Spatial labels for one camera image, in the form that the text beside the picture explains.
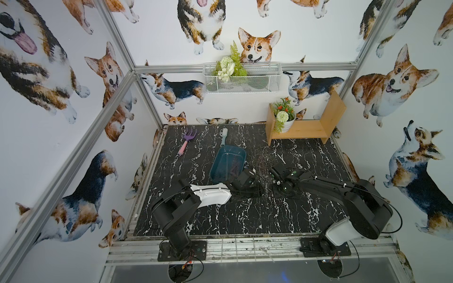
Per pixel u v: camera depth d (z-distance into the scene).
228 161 1.04
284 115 0.95
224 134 1.16
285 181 0.66
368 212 0.44
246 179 0.69
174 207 0.47
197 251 0.74
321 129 1.10
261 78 0.93
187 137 1.17
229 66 0.79
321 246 0.68
